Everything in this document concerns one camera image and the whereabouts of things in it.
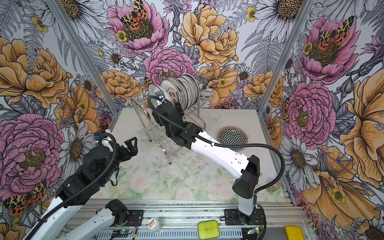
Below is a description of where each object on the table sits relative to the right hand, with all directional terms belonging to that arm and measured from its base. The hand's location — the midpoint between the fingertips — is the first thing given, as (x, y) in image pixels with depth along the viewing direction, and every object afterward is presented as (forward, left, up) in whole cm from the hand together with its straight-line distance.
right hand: (166, 109), depth 70 cm
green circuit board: (-42, +22, -38) cm, 61 cm away
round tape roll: (-41, +6, -28) cm, 50 cm away
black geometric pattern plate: (+11, -38, -36) cm, 54 cm away
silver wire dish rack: (+13, +14, -38) cm, 42 cm away
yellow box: (-44, -58, -39) cm, 83 cm away
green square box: (-42, -17, -37) cm, 59 cm away
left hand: (-14, +17, -9) cm, 23 cm away
